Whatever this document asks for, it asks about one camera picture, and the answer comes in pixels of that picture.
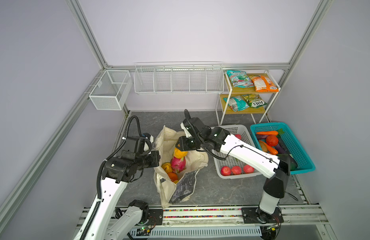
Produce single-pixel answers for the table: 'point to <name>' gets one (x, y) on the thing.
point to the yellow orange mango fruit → (167, 167)
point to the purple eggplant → (280, 149)
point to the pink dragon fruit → (178, 165)
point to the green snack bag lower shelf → (254, 100)
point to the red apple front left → (225, 171)
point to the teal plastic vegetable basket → (291, 143)
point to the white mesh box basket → (111, 90)
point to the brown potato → (263, 146)
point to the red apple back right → (238, 136)
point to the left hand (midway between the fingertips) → (159, 159)
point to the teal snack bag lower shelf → (236, 103)
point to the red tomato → (272, 140)
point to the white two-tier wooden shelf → (267, 97)
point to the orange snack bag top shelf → (262, 84)
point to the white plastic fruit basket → (239, 129)
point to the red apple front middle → (236, 170)
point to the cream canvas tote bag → (168, 191)
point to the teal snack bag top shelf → (239, 79)
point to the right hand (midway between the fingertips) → (177, 146)
